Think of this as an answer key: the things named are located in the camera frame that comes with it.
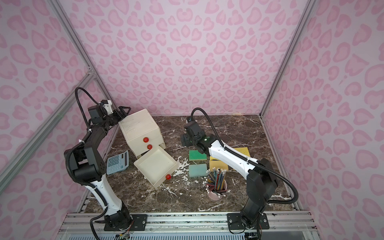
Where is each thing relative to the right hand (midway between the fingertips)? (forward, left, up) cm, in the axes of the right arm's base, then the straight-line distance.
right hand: (190, 135), depth 85 cm
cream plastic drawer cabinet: (+5, +31, +4) cm, 32 cm away
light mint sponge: (-13, -4, -18) cm, 22 cm away
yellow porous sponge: (-6, -12, -17) cm, 22 cm away
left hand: (+17, +40, +4) cm, 43 cm away
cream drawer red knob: (-3, +23, -6) cm, 24 cm away
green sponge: (-3, -2, -17) cm, 17 cm away
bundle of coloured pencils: (-23, -13, -9) cm, 28 cm away
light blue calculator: (-10, +46, -16) cm, 49 cm away
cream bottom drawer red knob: (-11, +21, -16) cm, 29 cm away
